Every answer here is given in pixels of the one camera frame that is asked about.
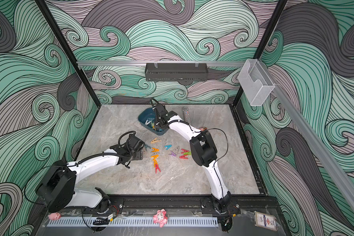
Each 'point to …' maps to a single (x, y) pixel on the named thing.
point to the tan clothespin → (155, 140)
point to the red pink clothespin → (184, 157)
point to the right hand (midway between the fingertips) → (157, 124)
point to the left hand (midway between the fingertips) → (136, 152)
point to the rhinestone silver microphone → (186, 111)
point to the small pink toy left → (54, 216)
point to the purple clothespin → (172, 153)
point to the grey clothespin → (176, 149)
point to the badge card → (265, 220)
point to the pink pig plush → (160, 218)
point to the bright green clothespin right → (189, 153)
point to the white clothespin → (146, 123)
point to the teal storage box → (147, 118)
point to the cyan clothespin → (168, 146)
